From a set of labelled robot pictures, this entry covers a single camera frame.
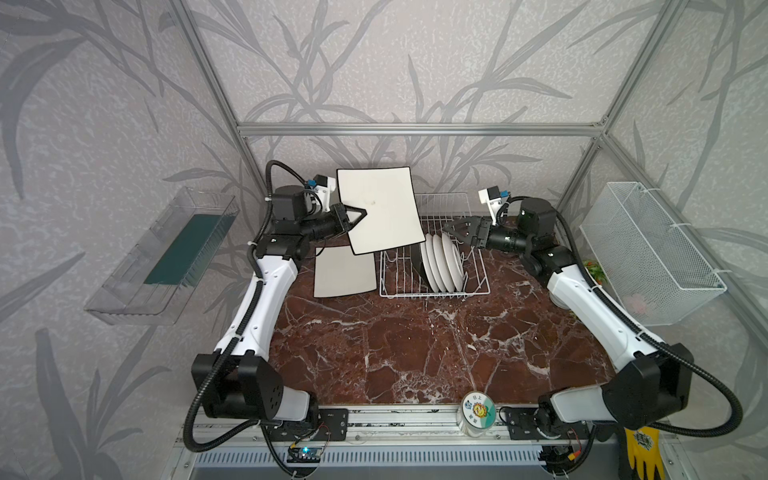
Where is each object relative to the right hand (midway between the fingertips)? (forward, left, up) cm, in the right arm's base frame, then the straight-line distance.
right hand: (452, 221), depth 71 cm
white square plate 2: (+11, +16, -1) cm, 20 cm away
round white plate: (0, +5, -19) cm, 20 cm away
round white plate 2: (+1, +3, -19) cm, 19 cm away
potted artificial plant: (-2, -43, -19) cm, 47 cm away
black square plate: (+1, +8, -19) cm, 20 cm away
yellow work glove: (-45, -45, -32) cm, 71 cm away
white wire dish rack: (+4, +14, -33) cm, 36 cm away
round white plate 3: (+1, +1, -19) cm, 19 cm away
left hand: (+3, +20, +3) cm, 21 cm away
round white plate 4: (+2, -3, -21) cm, 21 cm away
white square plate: (+8, +34, -34) cm, 49 cm away
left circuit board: (-44, +37, -36) cm, 67 cm away
